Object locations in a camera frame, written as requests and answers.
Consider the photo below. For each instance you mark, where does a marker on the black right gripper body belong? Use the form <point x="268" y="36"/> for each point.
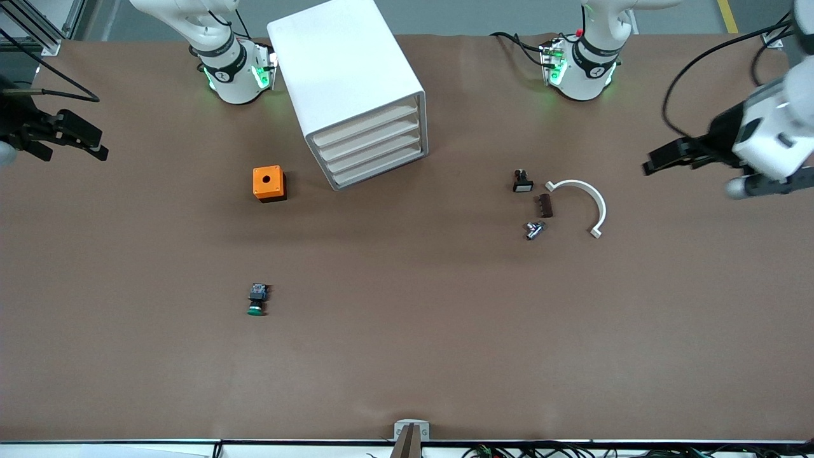
<point x="14" y="122"/>

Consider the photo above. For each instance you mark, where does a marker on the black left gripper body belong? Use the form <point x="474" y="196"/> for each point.
<point x="723" y="131"/>

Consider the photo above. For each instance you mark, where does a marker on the green push button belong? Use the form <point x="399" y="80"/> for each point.
<point x="257" y="300"/>

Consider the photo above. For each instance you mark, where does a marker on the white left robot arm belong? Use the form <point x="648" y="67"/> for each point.
<point x="582" y="73"/>

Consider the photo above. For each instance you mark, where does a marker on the orange button box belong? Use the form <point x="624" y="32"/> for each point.
<point x="267" y="181"/>

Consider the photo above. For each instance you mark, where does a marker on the brown terminal block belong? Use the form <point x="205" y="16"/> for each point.
<point x="545" y="206"/>

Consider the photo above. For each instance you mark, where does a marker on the silver metal fitting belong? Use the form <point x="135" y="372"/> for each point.
<point x="534" y="230"/>

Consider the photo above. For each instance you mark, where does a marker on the white curved bracket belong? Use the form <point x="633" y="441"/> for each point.
<point x="594" y="198"/>

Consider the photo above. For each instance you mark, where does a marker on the aluminium frame post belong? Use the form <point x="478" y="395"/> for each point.
<point x="772" y="39"/>
<point x="51" y="44"/>

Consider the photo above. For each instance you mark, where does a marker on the black white-faced switch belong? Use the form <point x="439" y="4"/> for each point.
<point x="523" y="183"/>

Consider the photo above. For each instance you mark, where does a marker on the grey metal bracket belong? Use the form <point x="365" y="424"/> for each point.
<point x="400" y="429"/>

